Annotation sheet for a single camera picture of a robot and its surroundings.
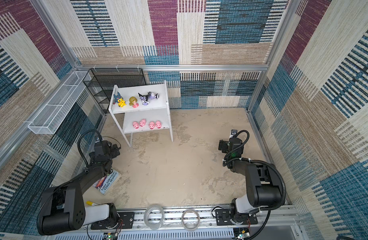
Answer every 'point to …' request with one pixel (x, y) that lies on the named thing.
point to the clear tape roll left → (154, 216)
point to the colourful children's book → (104, 184)
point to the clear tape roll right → (190, 219)
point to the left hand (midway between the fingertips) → (104, 147)
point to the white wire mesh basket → (48, 120)
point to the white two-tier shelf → (140, 107)
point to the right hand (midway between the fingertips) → (230, 142)
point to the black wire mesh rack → (101, 82)
